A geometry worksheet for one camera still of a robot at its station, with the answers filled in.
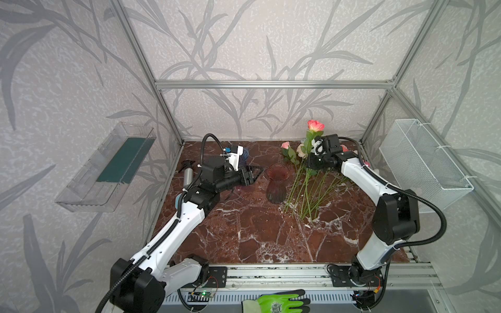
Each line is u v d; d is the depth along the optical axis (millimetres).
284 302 681
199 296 714
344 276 735
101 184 635
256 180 1018
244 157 1229
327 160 690
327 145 713
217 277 727
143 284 368
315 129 912
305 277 756
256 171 1079
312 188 987
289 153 1107
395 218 468
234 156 655
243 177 630
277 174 841
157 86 937
